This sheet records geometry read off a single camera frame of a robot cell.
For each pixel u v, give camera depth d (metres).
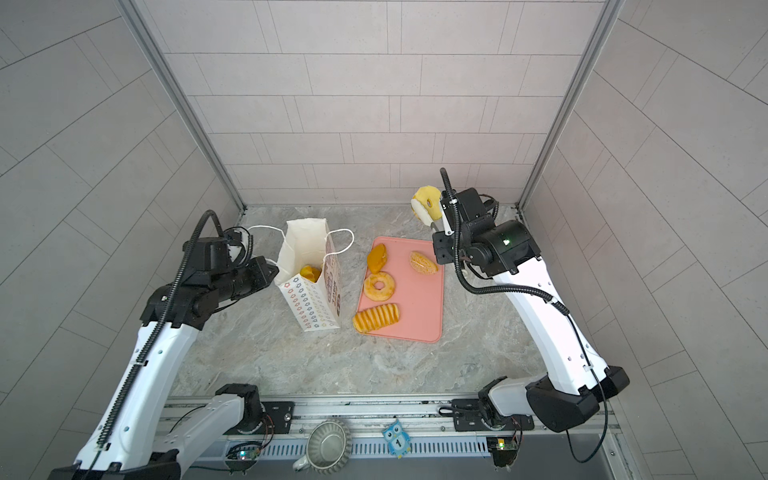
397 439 0.68
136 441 0.36
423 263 0.94
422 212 0.69
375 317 0.84
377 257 0.98
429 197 0.72
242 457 0.64
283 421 0.71
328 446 0.67
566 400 0.37
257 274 0.60
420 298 0.92
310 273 0.88
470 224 0.46
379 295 0.91
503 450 0.68
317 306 0.77
